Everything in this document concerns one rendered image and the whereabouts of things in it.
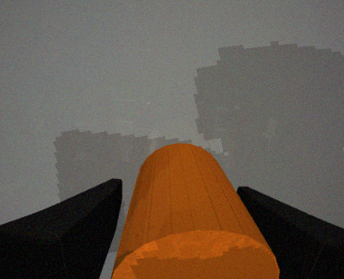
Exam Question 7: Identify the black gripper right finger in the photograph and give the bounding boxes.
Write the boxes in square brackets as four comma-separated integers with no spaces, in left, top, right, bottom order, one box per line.
[237,185,344,279]

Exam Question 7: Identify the orange knob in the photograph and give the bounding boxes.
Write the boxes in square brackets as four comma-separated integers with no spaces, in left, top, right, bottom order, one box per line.
[110,143,279,279]

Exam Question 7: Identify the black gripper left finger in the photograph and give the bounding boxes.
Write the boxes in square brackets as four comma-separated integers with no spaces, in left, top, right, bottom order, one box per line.
[0,178,122,279]

